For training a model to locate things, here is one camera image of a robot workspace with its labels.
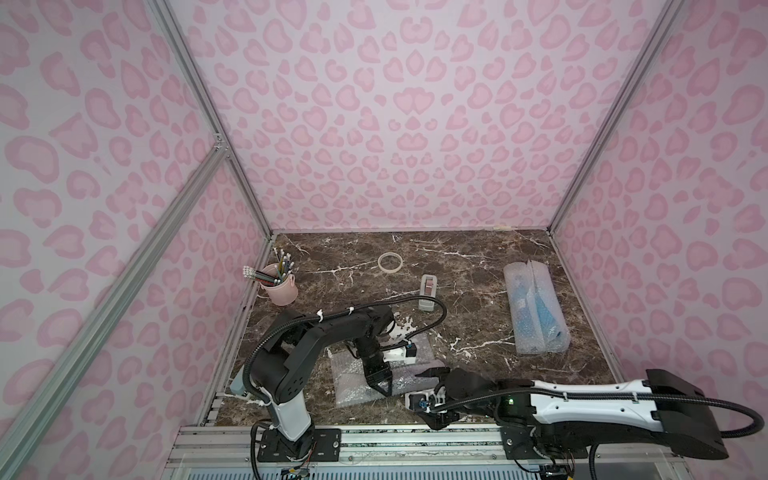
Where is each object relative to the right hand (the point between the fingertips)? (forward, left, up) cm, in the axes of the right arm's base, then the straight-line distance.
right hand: (421, 391), depth 75 cm
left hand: (+4, +10, -7) cm, 13 cm away
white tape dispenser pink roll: (+33, -3, -3) cm, 33 cm away
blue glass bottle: (+22, -31, -3) cm, 39 cm away
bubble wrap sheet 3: (+18, -38, -1) cm, 43 cm away
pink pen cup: (+30, +44, -3) cm, 53 cm away
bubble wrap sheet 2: (+40, -33, -4) cm, 52 cm away
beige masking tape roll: (+51, +10, -8) cm, 53 cm away
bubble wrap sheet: (+4, +19, -4) cm, 20 cm away
